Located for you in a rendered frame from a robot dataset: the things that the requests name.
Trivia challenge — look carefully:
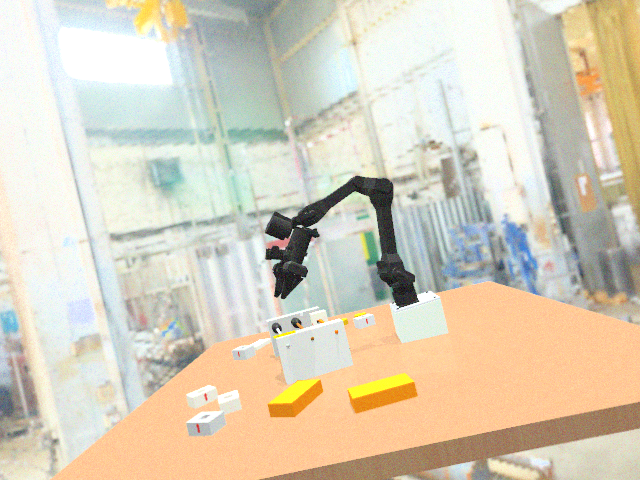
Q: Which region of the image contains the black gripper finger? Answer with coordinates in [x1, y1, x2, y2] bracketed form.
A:
[281, 271, 304, 299]
[273, 271, 284, 298]

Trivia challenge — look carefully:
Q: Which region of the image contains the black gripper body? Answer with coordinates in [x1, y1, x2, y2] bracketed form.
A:
[272, 243, 308, 277]

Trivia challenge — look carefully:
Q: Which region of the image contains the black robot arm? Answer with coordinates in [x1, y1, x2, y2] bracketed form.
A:
[265, 176, 420, 308]

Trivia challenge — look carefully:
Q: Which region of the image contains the yellow rectangular block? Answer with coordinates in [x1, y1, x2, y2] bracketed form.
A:
[347, 373, 418, 413]
[268, 379, 323, 417]

